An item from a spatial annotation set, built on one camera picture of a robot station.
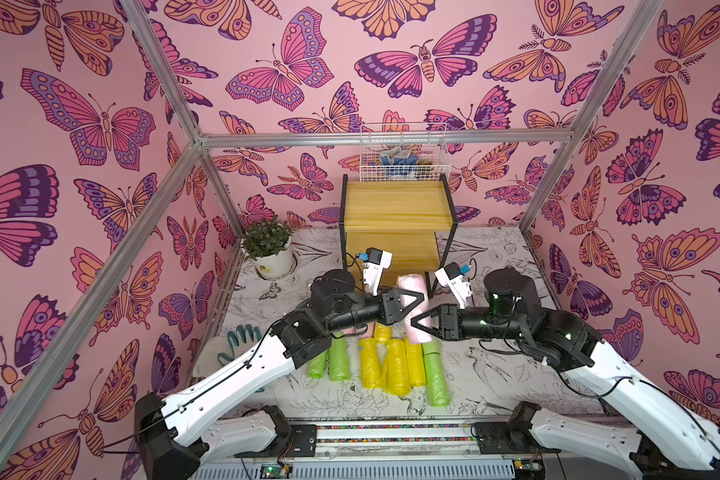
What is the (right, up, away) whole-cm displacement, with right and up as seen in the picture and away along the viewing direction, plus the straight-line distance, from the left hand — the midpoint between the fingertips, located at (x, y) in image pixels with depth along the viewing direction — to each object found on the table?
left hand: (423, 298), depth 59 cm
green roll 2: (-19, -22, +24) cm, 37 cm away
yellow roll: (-7, -14, +29) cm, 33 cm away
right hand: (-1, -4, 0) cm, 4 cm away
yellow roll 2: (-11, -22, +23) cm, 34 cm away
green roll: (-25, -21, +22) cm, 40 cm away
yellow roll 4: (+2, -22, +24) cm, 32 cm away
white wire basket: (+1, +38, +34) cm, 50 cm away
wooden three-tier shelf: (0, +18, +17) cm, 25 cm away
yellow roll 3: (-3, -25, +21) cm, 32 cm away
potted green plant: (-42, +12, +33) cm, 55 cm away
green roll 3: (+8, -27, +19) cm, 33 cm away
